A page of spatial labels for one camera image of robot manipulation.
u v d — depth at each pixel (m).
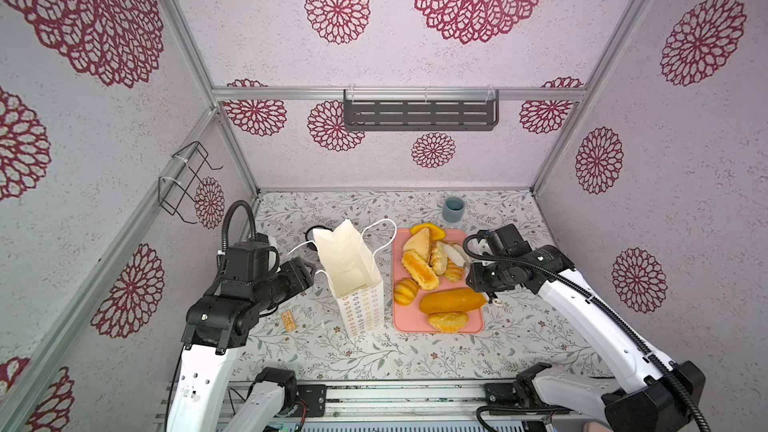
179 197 0.76
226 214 0.48
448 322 0.81
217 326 0.41
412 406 0.73
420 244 0.98
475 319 0.87
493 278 0.64
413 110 0.95
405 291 0.90
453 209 1.07
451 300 0.85
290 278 0.57
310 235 0.76
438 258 0.94
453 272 0.92
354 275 0.97
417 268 0.92
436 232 1.03
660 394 0.37
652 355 0.40
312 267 0.66
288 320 0.86
